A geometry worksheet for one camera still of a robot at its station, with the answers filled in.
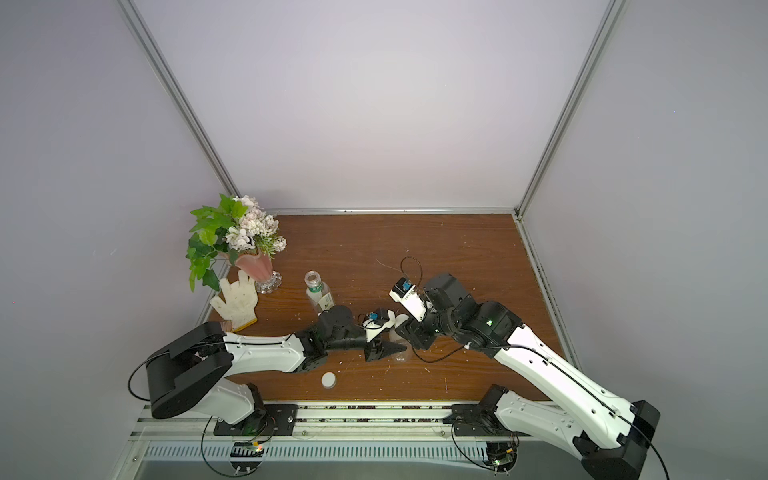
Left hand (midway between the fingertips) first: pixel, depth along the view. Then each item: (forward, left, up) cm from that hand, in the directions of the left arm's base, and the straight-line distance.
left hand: (403, 338), depth 75 cm
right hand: (+2, 0, +10) cm, 10 cm away
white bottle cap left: (-7, +20, -12) cm, 25 cm away
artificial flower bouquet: (+25, +45, +16) cm, 54 cm away
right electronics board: (-23, -24, -15) cm, 37 cm away
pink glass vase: (+20, +43, +1) cm, 48 cm away
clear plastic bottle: (-3, +2, +8) cm, 9 cm away
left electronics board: (-23, +39, -15) cm, 47 cm away
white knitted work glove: (+15, +54, -12) cm, 57 cm away
